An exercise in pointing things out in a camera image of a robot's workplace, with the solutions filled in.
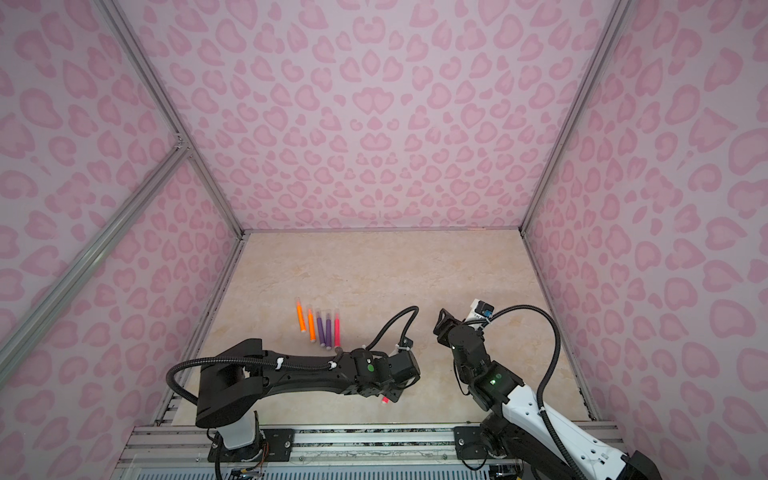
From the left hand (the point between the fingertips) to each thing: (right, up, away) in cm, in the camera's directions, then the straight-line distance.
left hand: (400, 383), depth 81 cm
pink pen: (-19, +11, +11) cm, 25 cm away
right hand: (+13, +18, 0) cm, 22 cm away
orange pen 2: (-28, +13, +11) cm, 32 cm away
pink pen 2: (-4, -4, -1) cm, 6 cm away
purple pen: (-25, +12, +11) cm, 30 cm away
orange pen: (-31, +15, +14) cm, 37 cm away
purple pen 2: (-22, +11, +11) cm, 27 cm away
